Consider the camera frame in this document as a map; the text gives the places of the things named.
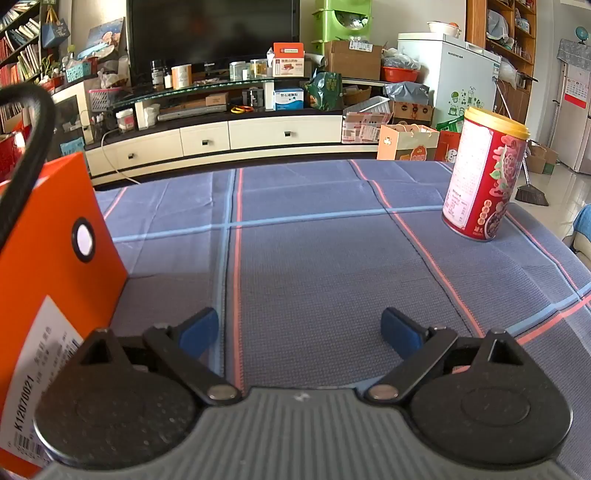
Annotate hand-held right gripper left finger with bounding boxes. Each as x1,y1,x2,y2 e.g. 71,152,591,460
76,307,243,407

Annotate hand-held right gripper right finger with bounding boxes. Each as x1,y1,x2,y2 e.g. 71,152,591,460
367,307,532,407

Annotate orange cardboard box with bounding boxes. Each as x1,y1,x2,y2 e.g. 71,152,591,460
0,152,129,478

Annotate blue plaid tablecloth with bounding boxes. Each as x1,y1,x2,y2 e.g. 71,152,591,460
92,159,591,462

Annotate red can with yellow lid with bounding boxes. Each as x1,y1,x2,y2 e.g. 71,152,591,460
442,106,532,243

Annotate orange gift bag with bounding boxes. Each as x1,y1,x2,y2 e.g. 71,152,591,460
377,124,439,161

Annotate broom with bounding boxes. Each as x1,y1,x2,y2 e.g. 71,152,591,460
494,76,550,207

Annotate red paper box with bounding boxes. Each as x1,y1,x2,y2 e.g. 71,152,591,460
438,130,462,162

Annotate stack of printed cartons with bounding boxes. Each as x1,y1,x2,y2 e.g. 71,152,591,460
342,112,393,145

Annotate white TV stand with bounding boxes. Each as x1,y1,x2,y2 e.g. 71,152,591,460
51,76,393,181

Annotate small cardboard box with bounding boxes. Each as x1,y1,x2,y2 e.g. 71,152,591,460
526,143,559,175

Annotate blue and white box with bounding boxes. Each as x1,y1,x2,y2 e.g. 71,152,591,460
274,88,305,110

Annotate pink plastic basket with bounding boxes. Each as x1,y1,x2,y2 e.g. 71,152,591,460
89,88,122,112

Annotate green foil bag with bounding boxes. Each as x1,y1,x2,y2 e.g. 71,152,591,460
307,71,343,112

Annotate red plastic basin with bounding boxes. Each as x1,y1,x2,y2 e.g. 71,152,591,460
381,66,421,84

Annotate tall white refrigerator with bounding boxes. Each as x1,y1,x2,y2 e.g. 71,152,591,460
549,39,591,174

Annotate small white fridge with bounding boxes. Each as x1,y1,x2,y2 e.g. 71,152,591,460
398,32,502,130

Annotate brown cardboard box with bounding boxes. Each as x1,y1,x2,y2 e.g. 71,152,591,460
325,41,384,81

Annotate teal plastic basket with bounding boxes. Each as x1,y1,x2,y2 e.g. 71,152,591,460
65,60,92,84

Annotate orange and white medicine box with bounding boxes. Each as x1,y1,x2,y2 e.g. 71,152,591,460
272,42,305,78

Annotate black flat television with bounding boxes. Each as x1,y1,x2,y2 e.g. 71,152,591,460
127,0,301,86

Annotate picture print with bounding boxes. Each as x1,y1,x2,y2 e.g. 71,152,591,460
85,17,127,61

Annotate white bowl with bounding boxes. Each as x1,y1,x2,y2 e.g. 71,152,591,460
427,21,462,38

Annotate wooden shelf unit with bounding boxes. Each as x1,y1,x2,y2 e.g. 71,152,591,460
466,0,539,123

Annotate green plastic drawer stack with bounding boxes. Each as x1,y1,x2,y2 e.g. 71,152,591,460
311,0,372,56

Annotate dark bookshelf with books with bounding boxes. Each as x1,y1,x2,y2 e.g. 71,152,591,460
0,0,61,88

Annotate blue gift bag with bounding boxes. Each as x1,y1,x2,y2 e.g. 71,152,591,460
41,4,71,49

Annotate white power cord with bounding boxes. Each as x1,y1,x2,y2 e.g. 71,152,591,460
102,129,139,183

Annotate black cable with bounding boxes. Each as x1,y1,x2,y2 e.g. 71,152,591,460
0,84,56,250

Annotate wall calendar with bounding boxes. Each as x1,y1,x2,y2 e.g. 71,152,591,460
564,76,589,109

